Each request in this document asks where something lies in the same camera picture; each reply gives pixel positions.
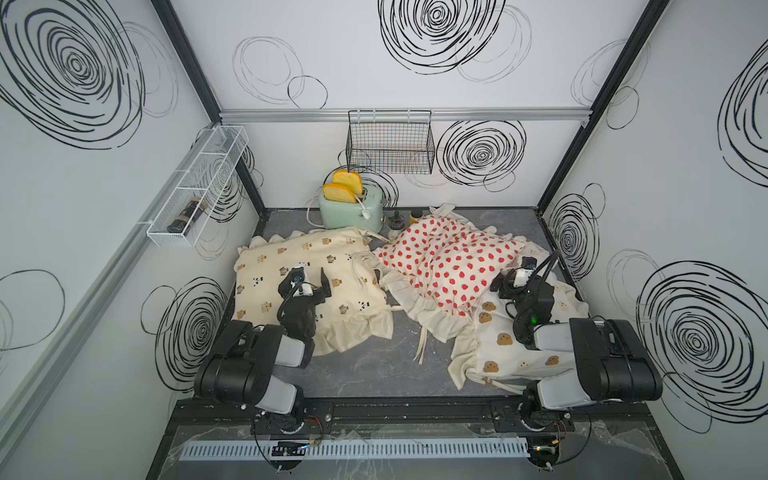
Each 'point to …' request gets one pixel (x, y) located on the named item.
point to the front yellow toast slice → (339, 193)
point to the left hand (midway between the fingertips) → (304, 271)
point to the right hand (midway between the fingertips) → (513, 269)
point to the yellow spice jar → (415, 215)
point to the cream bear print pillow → (491, 351)
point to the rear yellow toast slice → (350, 179)
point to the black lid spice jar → (395, 224)
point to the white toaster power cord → (365, 213)
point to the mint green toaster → (333, 214)
